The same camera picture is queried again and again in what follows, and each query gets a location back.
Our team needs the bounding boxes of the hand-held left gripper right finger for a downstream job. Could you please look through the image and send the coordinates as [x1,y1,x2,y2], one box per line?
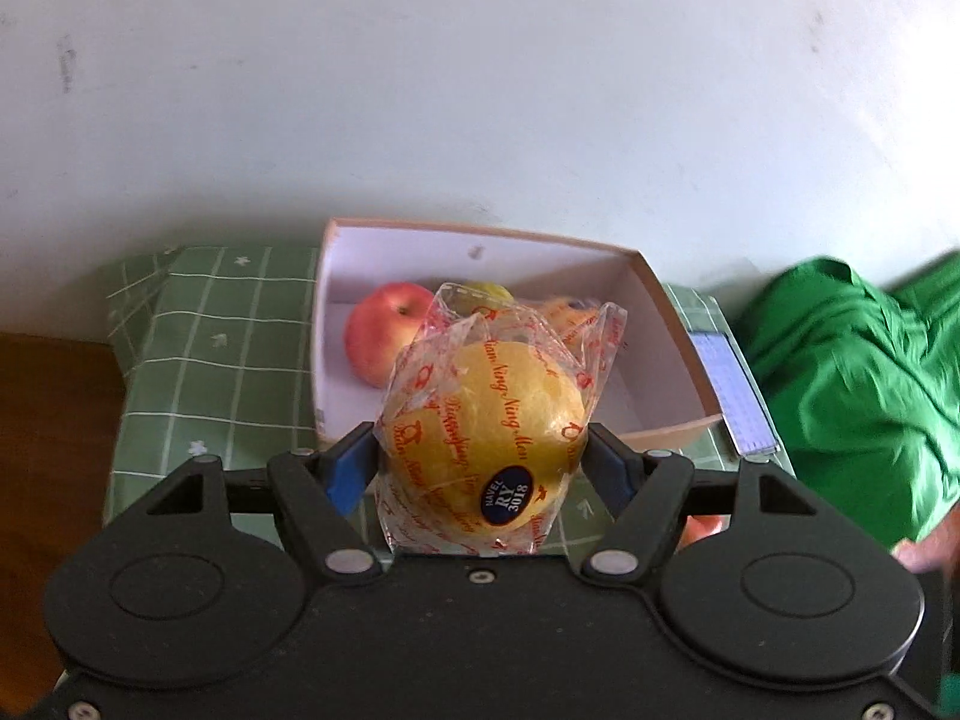
[583,424,818,582]

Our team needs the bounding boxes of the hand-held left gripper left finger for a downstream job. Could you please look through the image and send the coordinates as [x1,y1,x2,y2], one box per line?
[146,422,387,584]

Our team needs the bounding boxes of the red apple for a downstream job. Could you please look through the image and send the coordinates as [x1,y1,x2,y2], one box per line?
[681,514,730,547]
[343,283,437,389]

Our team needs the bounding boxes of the plastic-wrapped orange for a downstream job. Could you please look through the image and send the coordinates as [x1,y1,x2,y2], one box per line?
[525,296,608,346]
[373,281,629,560]

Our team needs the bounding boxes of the green pear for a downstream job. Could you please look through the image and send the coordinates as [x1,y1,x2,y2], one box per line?
[459,281,517,316]

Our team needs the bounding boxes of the white cardboard box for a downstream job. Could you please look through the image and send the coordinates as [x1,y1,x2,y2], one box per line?
[311,219,725,451]

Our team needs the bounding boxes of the person's right hand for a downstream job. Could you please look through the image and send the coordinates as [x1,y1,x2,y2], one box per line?
[892,510,960,571]

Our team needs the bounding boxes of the smartphone with lit screen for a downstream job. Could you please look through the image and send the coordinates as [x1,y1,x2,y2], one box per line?
[688,330,779,458]

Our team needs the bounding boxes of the green checked tablecloth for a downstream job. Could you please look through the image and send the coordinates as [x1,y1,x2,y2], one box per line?
[101,244,796,563]

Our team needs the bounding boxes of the bright green cloth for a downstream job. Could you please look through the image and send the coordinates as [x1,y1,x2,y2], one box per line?
[739,251,960,548]

